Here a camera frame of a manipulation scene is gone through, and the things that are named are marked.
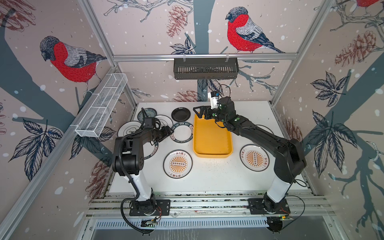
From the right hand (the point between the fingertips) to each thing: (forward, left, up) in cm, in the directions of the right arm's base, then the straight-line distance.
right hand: (200, 106), depth 82 cm
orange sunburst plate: (-23, +13, -27) cm, 37 cm away
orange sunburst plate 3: (-17, -35, -27) cm, 47 cm away
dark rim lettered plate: (-3, +11, -22) cm, 25 cm away
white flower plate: (+3, +52, -27) cm, 59 cm away
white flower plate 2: (+9, +27, -26) cm, 38 cm away
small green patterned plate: (+18, +40, -27) cm, 51 cm away
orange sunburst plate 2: (+5, -46, -26) cm, 53 cm away
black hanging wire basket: (+36, -3, +2) cm, 36 cm away
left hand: (-1, +19, -22) cm, 29 cm away
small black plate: (+18, +16, -27) cm, 36 cm away
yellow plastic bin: (-8, -7, -24) cm, 26 cm away
